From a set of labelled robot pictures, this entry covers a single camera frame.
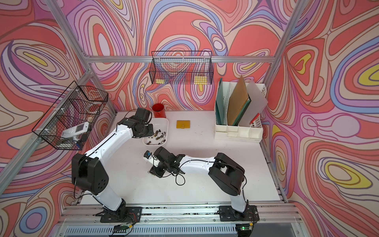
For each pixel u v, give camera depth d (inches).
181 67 33.2
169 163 25.6
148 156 28.3
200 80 32.3
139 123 25.5
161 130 42.0
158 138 40.1
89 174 17.6
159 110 43.3
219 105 36.4
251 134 39.0
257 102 33.4
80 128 26.9
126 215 28.3
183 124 43.7
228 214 28.8
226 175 18.9
